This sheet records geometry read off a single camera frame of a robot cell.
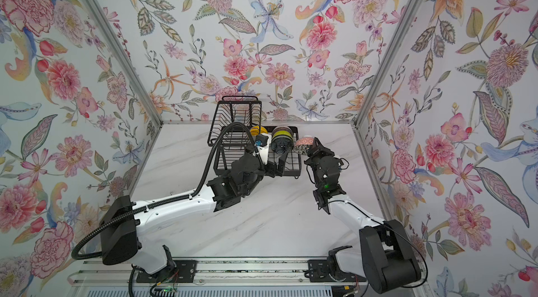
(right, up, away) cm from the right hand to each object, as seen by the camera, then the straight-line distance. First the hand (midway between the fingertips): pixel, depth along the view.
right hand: (312, 133), depth 79 cm
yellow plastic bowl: (-22, +2, +5) cm, 23 cm away
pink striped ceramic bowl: (-10, +4, +28) cm, 30 cm away
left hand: (-13, -6, -7) cm, 16 cm away
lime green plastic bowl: (-10, +1, +27) cm, 29 cm away
